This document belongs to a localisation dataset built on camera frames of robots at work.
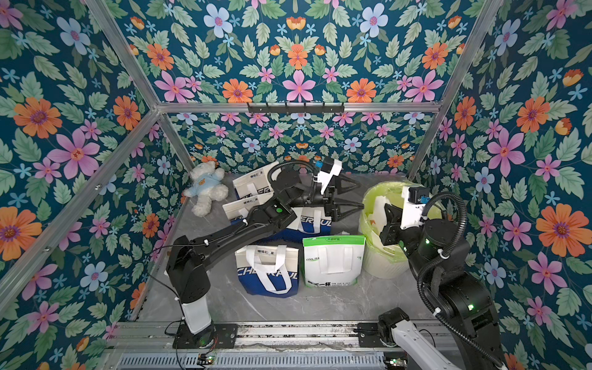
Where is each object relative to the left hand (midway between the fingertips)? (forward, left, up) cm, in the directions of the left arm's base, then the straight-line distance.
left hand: (362, 197), depth 57 cm
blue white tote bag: (+26, +33, -19) cm, 46 cm away
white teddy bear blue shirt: (+43, +61, -33) cm, 82 cm away
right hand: (-2, -8, 0) cm, 8 cm away
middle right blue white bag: (+11, +13, -26) cm, 31 cm away
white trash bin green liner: (-9, -8, -19) cm, 23 cm away
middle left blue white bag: (+14, +38, -20) cm, 45 cm away
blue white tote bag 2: (-10, +26, -19) cm, 34 cm away
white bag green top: (-5, +7, -26) cm, 27 cm away
